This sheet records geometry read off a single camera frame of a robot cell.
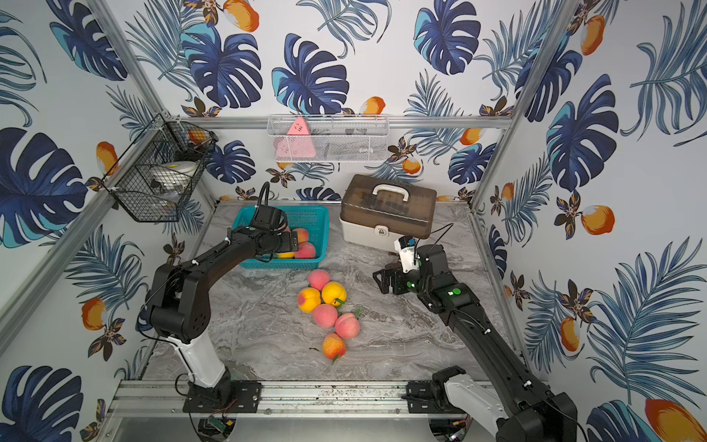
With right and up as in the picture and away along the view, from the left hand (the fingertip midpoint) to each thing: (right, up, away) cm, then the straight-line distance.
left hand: (283, 238), depth 95 cm
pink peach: (+7, -4, +3) cm, 9 cm away
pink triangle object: (+6, +31, -5) cm, 32 cm away
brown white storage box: (+32, +9, -3) cm, 33 cm away
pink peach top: (+12, -13, -3) cm, 18 cm away
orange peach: (+19, -30, -17) cm, 39 cm away
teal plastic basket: (+9, +7, +12) cm, 17 cm away
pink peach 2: (+22, -25, -13) cm, 36 cm away
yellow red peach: (+1, -6, +1) cm, 6 cm away
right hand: (+35, -8, -16) cm, 39 cm away
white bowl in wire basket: (-28, +18, -14) cm, 37 cm away
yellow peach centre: (+17, -17, -6) cm, 25 cm away
